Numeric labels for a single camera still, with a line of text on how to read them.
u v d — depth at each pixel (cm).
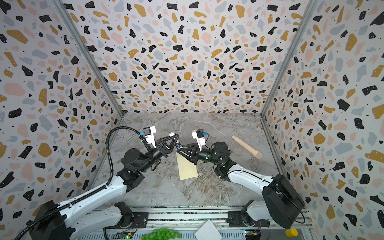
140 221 73
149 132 60
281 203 42
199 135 63
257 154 95
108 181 51
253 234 72
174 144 64
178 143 65
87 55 86
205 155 64
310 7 72
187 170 93
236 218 75
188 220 75
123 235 70
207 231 68
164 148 61
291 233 66
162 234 68
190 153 64
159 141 61
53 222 39
